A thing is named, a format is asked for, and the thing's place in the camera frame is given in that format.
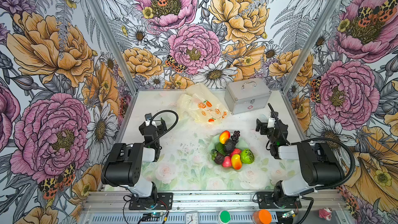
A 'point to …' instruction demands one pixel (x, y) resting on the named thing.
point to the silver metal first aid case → (244, 95)
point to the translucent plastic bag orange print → (200, 105)
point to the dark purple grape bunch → (235, 138)
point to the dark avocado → (229, 146)
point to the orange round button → (262, 216)
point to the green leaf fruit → (219, 148)
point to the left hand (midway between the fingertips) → (154, 123)
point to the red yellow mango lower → (236, 161)
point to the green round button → (225, 216)
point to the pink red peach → (226, 162)
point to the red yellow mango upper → (224, 137)
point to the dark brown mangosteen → (219, 158)
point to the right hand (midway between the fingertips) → (265, 123)
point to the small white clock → (192, 217)
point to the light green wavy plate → (242, 144)
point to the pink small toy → (325, 213)
